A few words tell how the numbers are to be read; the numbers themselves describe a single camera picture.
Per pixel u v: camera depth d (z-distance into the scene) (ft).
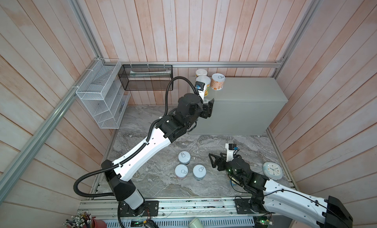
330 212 1.42
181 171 2.62
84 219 1.84
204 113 1.89
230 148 2.26
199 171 2.63
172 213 2.40
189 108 1.49
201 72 2.59
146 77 3.43
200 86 1.71
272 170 2.75
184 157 2.81
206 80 2.41
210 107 1.85
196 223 2.08
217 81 2.53
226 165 2.29
